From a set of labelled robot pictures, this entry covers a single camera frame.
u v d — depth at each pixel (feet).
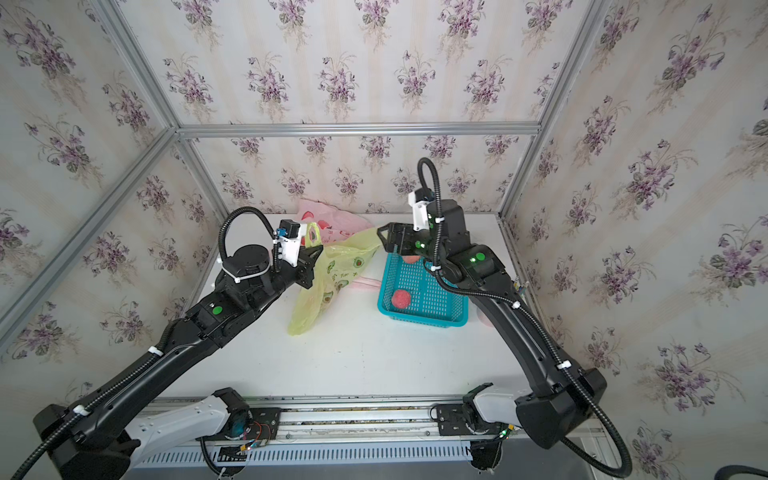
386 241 2.04
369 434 2.37
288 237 1.82
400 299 2.97
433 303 3.14
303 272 1.93
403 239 1.95
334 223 3.76
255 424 2.36
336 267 2.53
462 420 2.39
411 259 3.33
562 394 1.24
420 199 1.98
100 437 1.25
